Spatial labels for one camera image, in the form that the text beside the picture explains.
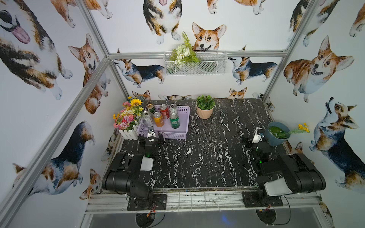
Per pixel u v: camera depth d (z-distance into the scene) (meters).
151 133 0.78
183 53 0.79
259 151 0.70
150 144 0.71
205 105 1.01
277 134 0.92
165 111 1.03
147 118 0.95
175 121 0.98
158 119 0.98
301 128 0.82
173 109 0.98
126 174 0.46
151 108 1.03
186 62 0.82
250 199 0.73
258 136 0.77
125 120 0.87
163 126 1.06
